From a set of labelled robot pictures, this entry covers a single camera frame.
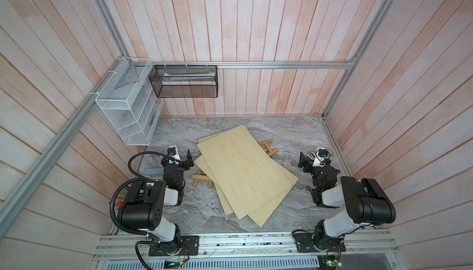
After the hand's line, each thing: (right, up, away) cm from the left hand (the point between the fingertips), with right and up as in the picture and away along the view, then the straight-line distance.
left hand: (180, 152), depth 91 cm
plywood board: (+34, -11, -5) cm, 36 cm away
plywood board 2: (+38, -25, -16) cm, 48 cm away
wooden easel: (+46, 0, +10) cm, 47 cm away
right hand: (+66, 0, 0) cm, 66 cm away
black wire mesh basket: (-1, +40, +13) cm, 42 cm away
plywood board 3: (+11, -5, -1) cm, 12 cm away
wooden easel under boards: (+10, -12, -1) cm, 16 cm away
